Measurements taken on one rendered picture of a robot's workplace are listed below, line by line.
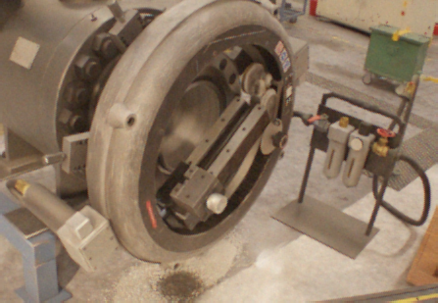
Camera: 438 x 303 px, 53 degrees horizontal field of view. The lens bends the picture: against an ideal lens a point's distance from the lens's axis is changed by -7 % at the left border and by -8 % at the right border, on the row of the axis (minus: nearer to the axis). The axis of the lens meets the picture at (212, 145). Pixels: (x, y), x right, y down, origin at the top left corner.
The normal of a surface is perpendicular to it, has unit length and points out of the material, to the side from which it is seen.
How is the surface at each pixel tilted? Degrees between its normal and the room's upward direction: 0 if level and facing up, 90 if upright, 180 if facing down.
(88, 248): 90
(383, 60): 90
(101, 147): 80
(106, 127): 73
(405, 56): 90
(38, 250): 90
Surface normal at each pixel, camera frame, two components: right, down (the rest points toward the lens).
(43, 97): -0.59, 0.09
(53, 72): -0.51, -0.15
